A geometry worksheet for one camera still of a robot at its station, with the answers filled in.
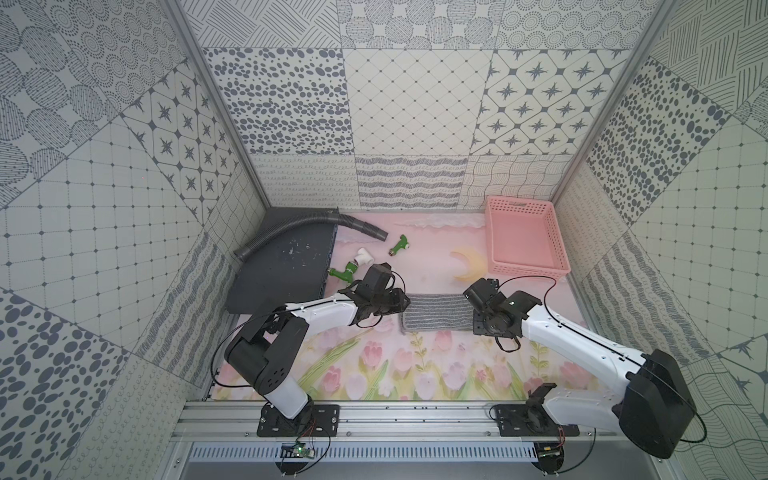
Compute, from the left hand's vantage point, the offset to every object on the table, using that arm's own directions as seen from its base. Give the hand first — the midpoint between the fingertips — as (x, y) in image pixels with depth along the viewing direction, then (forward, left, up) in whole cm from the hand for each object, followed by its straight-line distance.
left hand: (405, 291), depth 90 cm
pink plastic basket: (+22, -41, 0) cm, 47 cm away
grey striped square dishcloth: (-4, -10, -6) cm, 13 cm away
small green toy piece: (+24, +1, -6) cm, 24 cm away
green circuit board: (-40, +25, -8) cm, 47 cm away
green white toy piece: (+9, +20, -5) cm, 23 cm away
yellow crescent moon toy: (+16, -26, -7) cm, 31 cm away
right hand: (-11, -23, 0) cm, 26 cm away
